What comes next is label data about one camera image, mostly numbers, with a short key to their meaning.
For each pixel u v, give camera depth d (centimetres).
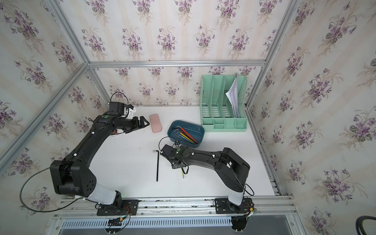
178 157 60
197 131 103
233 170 47
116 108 65
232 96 93
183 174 82
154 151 94
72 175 42
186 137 100
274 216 74
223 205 73
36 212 37
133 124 74
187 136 99
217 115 115
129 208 72
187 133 100
